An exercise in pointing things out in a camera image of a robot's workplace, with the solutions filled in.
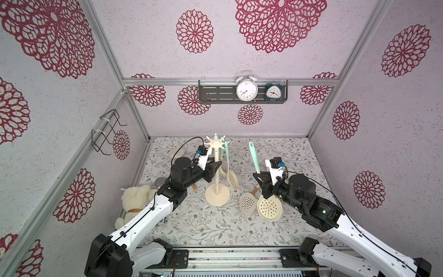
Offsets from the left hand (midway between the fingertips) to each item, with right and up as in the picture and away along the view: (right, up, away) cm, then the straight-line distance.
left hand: (217, 160), depth 75 cm
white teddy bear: (-39, -19, +7) cm, 44 cm away
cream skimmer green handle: (+7, -8, +13) cm, 17 cm away
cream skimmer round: (+3, -8, +6) cm, 11 cm away
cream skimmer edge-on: (+16, -22, +13) cm, 30 cm away
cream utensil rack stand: (0, -19, +17) cm, 26 cm away
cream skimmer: (+21, -19, -9) cm, 29 cm away
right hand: (+15, -4, -9) cm, 18 cm away
